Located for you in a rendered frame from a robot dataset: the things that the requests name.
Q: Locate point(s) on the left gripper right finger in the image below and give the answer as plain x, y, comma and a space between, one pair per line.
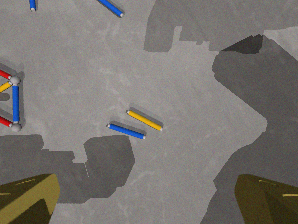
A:
264, 201

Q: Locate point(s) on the red rod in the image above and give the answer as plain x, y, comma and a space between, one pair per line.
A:
5, 122
4, 74

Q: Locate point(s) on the yellow rod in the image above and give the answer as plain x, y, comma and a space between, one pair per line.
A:
145, 120
5, 86

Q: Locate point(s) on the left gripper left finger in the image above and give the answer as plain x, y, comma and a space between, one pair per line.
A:
29, 201

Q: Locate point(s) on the grey steel ball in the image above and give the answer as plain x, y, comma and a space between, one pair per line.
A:
16, 127
15, 80

